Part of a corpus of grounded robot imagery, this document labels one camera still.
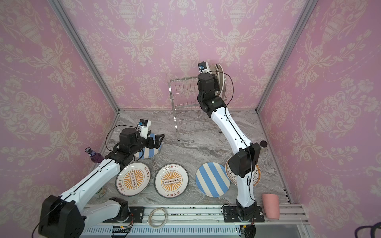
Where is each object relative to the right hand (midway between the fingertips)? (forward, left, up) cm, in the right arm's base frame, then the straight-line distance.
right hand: (214, 76), depth 76 cm
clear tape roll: (-55, +32, -45) cm, 78 cm away
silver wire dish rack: (+13, +15, -43) cm, 48 cm away
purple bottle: (-27, +66, -29) cm, 77 cm away
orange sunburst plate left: (-35, +48, -43) cm, 73 cm away
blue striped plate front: (-37, +2, -44) cm, 58 cm away
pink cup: (-53, -24, -39) cm, 70 cm away
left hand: (-19, +32, -22) cm, 43 cm away
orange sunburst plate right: (-37, +26, -44) cm, 63 cm away
